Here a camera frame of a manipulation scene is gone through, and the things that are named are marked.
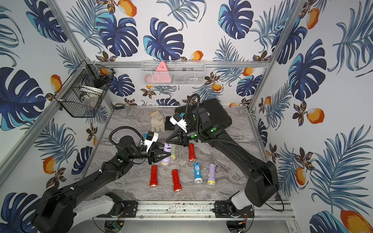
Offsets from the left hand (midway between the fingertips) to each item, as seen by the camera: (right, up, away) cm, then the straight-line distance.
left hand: (169, 150), depth 67 cm
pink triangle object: (-9, +41, +23) cm, 48 cm away
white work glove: (-15, +14, +43) cm, 47 cm away
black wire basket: (-54, +29, +17) cm, 63 cm away
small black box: (-6, +11, +39) cm, 41 cm away
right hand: (-1, +5, +1) cm, 5 cm away
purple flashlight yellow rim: (-1, +2, -2) cm, 3 cm away
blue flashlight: (+14, -19, +15) cm, 28 cm away
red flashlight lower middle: (+2, -22, +13) cm, 25 cm away
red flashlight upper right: (+11, -9, +23) cm, 28 cm away
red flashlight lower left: (-11, -21, +14) cm, 27 cm away
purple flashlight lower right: (+22, -19, +14) cm, 32 cm away
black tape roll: (-49, +25, +54) cm, 77 cm away
